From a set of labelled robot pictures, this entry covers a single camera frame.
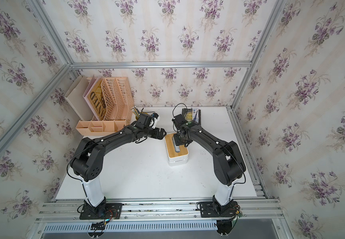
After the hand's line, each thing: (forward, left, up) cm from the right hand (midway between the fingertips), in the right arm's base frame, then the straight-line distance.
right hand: (181, 141), depth 90 cm
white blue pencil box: (+26, -11, -5) cm, 29 cm away
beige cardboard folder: (+18, +65, +20) cm, 70 cm away
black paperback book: (+33, -3, -8) cm, 34 cm away
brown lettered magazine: (+23, +56, +14) cm, 62 cm away
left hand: (+5, +13, +1) cm, 14 cm away
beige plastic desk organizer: (+35, +47, +6) cm, 59 cm away
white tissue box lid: (-11, +5, +2) cm, 12 cm away
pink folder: (+34, +59, +19) cm, 71 cm away
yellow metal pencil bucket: (+16, +30, +3) cm, 34 cm away
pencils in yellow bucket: (+17, +30, +8) cm, 36 cm away
